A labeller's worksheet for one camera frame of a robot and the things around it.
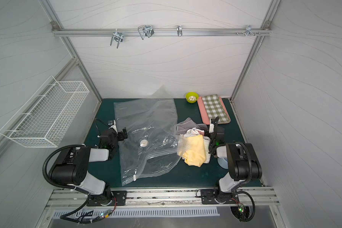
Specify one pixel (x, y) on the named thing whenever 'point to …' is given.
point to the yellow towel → (194, 154)
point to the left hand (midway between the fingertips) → (118, 128)
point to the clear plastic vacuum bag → (153, 141)
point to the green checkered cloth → (215, 108)
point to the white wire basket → (45, 118)
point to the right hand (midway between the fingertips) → (209, 126)
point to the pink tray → (204, 116)
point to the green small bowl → (192, 97)
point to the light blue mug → (223, 162)
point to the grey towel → (183, 127)
